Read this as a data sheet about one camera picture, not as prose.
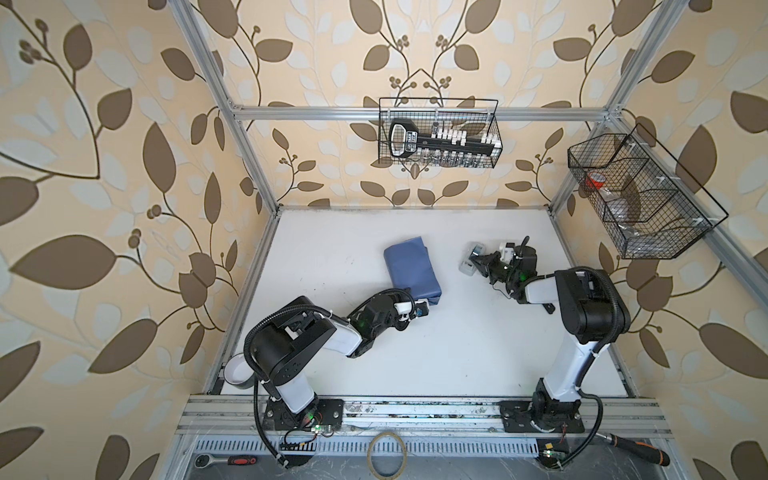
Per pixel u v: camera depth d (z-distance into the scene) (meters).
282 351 0.46
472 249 1.02
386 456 0.70
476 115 0.91
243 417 0.76
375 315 0.70
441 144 0.84
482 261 0.91
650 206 0.73
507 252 0.92
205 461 0.68
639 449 0.69
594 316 0.51
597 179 0.89
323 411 0.75
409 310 0.77
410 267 0.96
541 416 0.67
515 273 0.81
